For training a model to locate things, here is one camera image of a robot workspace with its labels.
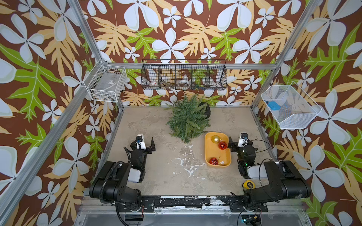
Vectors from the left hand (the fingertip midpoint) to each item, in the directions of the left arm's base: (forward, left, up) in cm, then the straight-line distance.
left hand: (145, 137), depth 88 cm
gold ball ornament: (+3, -47, -7) cm, 48 cm away
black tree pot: (+29, -45, -6) cm, 53 cm away
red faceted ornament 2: (-2, -51, -7) cm, 51 cm away
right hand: (+1, -60, -2) cm, 60 cm away
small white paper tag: (-12, -49, -10) cm, 52 cm away
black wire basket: (+39, -25, +20) cm, 50 cm away
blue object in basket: (+15, -81, +14) cm, 83 cm away
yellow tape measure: (-26, -62, -9) cm, 68 cm away
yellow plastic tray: (-7, -47, -10) cm, 49 cm away
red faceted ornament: (-13, -43, -6) cm, 45 cm away
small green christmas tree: (+3, -28, +16) cm, 32 cm away
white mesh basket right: (+11, -88, +17) cm, 91 cm away
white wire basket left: (+25, +24, +23) cm, 41 cm away
